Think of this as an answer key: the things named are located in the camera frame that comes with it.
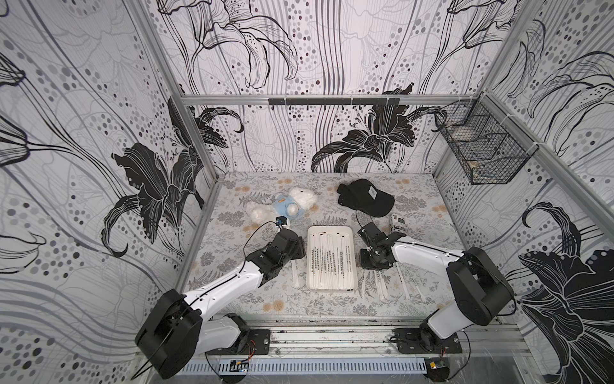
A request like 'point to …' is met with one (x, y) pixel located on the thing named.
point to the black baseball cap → (363, 195)
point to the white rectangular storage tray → (319, 256)
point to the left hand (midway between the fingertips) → (300, 247)
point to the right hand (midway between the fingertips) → (365, 261)
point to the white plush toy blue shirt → (292, 205)
